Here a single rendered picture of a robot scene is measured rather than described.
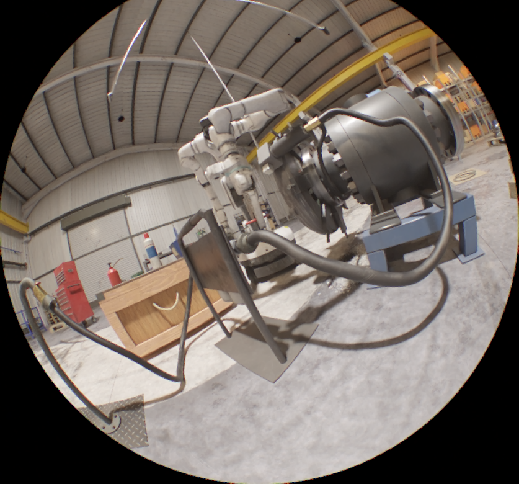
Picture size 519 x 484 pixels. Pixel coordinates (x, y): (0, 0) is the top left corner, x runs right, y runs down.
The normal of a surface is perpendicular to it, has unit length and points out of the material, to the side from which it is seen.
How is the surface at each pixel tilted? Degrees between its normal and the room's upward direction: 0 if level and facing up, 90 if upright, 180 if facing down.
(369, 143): 91
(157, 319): 90
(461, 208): 90
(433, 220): 90
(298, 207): 109
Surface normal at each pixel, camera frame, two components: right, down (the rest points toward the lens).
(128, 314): 0.64, -0.29
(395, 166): -0.38, 0.68
